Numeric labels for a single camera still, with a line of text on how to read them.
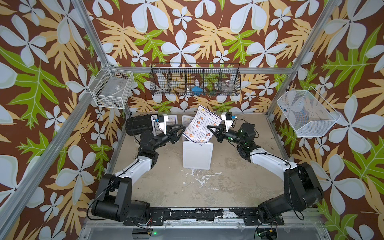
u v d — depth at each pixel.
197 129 0.78
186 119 0.91
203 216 0.75
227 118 0.68
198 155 0.82
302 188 0.44
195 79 0.98
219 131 0.71
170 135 0.67
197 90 0.94
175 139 0.69
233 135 0.69
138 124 1.07
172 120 0.93
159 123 0.68
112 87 0.86
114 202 0.42
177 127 0.73
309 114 0.82
